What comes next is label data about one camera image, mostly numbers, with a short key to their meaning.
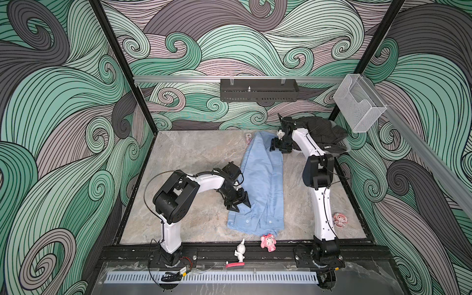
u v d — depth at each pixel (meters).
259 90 0.96
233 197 0.79
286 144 0.92
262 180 0.95
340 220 0.81
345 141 1.03
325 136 1.10
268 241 0.75
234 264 0.67
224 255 0.74
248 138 1.10
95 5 0.70
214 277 0.70
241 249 0.73
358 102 0.79
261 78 0.94
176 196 0.50
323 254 0.64
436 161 0.56
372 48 0.83
